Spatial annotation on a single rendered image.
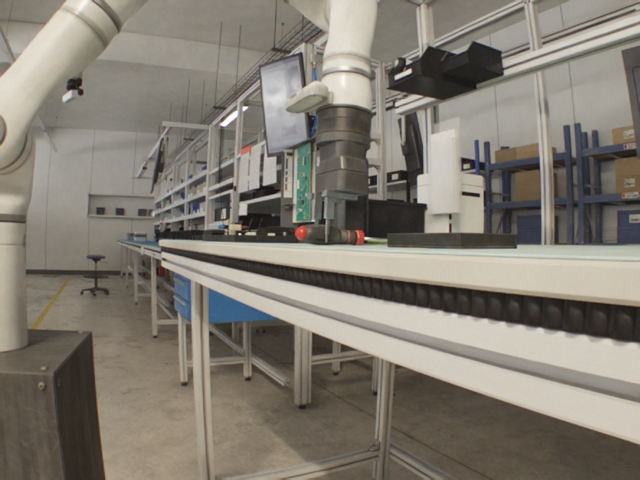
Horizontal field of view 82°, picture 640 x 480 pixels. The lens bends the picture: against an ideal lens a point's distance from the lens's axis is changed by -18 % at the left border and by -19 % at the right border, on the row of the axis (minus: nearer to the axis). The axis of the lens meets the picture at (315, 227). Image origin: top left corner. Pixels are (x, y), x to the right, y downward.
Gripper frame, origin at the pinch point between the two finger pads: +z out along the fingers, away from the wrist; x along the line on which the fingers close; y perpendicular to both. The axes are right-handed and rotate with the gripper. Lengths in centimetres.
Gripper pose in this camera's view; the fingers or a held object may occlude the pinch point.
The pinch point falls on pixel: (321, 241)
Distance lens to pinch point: 58.7
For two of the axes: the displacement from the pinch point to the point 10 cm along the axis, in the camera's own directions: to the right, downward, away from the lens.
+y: 8.8, 0.8, 4.6
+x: -4.6, 0.2, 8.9
